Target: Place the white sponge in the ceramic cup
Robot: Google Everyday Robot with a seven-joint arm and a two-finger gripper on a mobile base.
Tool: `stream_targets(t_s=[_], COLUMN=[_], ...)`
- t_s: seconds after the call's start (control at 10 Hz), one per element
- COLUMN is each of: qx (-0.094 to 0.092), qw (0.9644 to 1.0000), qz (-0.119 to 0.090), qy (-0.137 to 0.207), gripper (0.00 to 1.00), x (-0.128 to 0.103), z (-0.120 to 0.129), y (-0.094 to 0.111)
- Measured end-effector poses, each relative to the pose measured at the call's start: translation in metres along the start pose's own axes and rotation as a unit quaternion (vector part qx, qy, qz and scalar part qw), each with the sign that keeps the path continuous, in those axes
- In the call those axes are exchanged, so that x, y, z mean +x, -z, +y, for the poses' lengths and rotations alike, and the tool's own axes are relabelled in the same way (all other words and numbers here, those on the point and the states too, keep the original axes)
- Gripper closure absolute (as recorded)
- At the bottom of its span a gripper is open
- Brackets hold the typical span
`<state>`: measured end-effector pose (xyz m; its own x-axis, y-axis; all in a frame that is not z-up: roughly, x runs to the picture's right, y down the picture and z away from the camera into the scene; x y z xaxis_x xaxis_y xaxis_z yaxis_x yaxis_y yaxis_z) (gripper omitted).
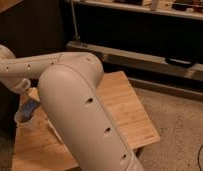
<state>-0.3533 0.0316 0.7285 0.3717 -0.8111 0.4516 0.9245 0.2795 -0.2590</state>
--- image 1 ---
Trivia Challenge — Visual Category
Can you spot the white ceramic cup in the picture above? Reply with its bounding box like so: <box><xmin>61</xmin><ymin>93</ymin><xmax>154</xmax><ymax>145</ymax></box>
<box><xmin>14</xmin><ymin>110</ymin><xmax>38</xmax><ymax>131</ymax></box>

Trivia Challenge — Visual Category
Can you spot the blue cloth in cup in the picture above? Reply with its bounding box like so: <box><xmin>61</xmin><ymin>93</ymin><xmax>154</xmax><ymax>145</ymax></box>
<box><xmin>20</xmin><ymin>99</ymin><xmax>40</xmax><ymax>118</ymax></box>

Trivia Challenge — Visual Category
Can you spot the upper shelf board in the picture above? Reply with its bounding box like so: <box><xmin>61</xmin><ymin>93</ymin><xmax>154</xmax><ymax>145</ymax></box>
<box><xmin>64</xmin><ymin>0</ymin><xmax>203</xmax><ymax>21</ymax></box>

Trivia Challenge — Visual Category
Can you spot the wooden board table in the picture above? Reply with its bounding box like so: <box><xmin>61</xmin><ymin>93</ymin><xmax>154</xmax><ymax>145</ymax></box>
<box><xmin>12</xmin><ymin>71</ymin><xmax>160</xmax><ymax>171</ymax></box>

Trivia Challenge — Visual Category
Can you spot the vertical metal pole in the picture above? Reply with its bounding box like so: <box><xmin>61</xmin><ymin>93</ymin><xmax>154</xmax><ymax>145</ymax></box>
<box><xmin>70</xmin><ymin>0</ymin><xmax>80</xmax><ymax>45</ymax></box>

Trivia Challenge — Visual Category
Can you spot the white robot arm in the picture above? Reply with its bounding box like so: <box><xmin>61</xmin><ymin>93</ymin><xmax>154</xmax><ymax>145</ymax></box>
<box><xmin>0</xmin><ymin>44</ymin><xmax>144</xmax><ymax>171</ymax></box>

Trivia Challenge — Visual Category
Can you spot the black handle on rail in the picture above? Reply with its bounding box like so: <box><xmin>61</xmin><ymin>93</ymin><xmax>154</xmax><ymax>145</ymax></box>
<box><xmin>165</xmin><ymin>57</ymin><xmax>196</xmax><ymax>68</ymax></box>

